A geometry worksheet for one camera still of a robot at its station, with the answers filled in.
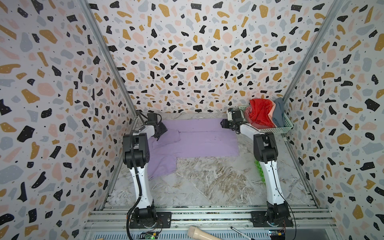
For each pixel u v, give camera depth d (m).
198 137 1.08
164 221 0.74
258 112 1.10
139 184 0.61
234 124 0.91
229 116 1.06
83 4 0.68
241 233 0.70
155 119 0.90
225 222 0.73
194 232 0.67
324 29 0.78
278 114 1.07
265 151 0.67
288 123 1.09
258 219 0.73
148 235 0.70
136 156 0.59
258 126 1.11
